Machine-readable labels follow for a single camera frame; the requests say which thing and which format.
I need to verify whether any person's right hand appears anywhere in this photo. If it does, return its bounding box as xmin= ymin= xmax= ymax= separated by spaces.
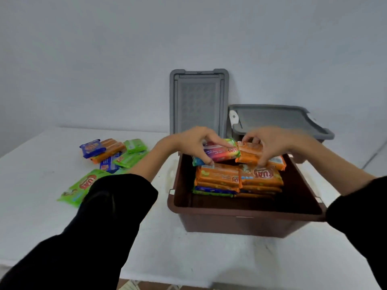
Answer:
xmin=241 ymin=126 xmax=295 ymax=167

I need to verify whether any grey plastic lid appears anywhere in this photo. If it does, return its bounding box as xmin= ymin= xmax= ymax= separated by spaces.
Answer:
xmin=169 ymin=68 xmax=229 ymax=139
xmin=227 ymin=104 xmax=335 ymax=142

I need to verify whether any orange snack packet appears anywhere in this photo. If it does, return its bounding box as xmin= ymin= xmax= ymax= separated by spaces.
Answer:
xmin=235 ymin=141 xmax=287 ymax=172

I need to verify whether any person's right forearm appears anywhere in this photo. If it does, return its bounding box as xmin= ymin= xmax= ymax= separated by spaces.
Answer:
xmin=287 ymin=131 xmax=387 ymax=290

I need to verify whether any pile of colourful soap packets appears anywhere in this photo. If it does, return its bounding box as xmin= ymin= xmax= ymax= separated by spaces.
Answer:
xmin=57 ymin=138 xmax=150 ymax=208

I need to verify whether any person's left hand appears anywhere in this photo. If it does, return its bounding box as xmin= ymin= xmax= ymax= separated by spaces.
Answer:
xmin=169 ymin=126 xmax=233 ymax=166

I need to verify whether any rainbow snack packet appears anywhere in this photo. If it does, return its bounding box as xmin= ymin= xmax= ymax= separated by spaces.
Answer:
xmin=192 ymin=139 xmax=241 ymax=167

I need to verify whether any person's left forearm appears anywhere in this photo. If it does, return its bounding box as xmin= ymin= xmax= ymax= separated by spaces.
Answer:
xmin=0 ymin=139 xmax=182 ymax=290

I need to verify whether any brown storage box with sticker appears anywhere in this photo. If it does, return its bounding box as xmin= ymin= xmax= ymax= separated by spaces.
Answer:
xmin=167 ymin=152 xmax=328 ymax=238

